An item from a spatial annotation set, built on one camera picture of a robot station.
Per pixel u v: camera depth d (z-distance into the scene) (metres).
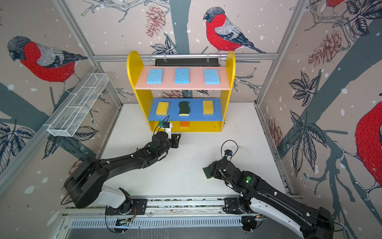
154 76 0.76
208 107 0.98
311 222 0.43
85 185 0.43
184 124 1.04
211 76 0.76
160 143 0.65
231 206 0.73
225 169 0.57
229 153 0.71
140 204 0.75
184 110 0.97
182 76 0.76
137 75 0.80
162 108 0.96
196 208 0.73
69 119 0.71
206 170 0.84
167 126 0.76
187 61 0.95
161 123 1.07
